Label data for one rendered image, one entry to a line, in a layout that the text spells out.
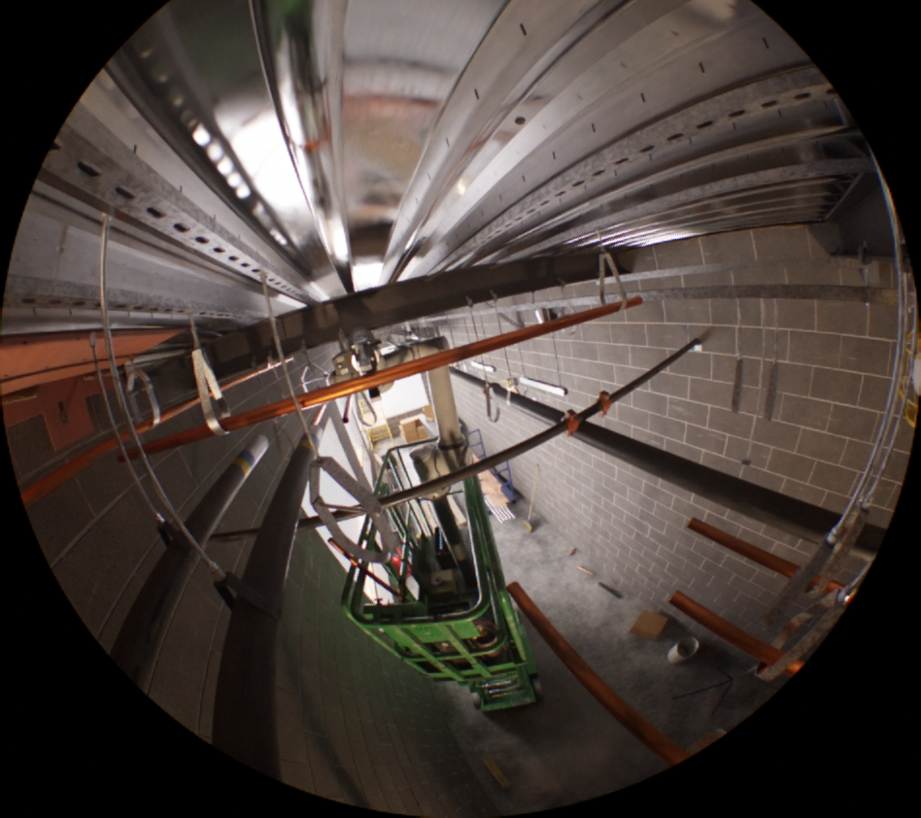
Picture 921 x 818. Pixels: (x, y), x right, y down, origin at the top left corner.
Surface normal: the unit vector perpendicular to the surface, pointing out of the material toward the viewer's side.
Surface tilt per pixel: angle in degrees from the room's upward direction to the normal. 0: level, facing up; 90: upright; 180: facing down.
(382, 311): 90
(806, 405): 90
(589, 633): 0
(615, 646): 0
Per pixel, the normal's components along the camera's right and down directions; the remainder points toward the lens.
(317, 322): 0.34, 0.10
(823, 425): -0.91, 0.28
